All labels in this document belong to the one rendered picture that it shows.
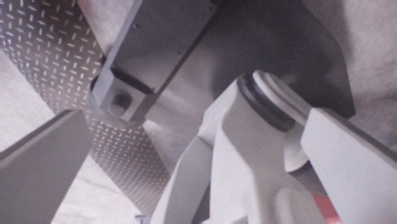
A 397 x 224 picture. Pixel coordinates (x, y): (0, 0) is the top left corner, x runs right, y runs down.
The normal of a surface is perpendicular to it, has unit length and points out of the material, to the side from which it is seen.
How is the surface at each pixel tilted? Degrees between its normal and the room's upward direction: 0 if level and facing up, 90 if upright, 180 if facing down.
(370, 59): 0
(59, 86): 0
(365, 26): 0
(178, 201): 90
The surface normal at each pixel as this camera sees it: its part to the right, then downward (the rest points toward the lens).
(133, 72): -0.02, 0.62
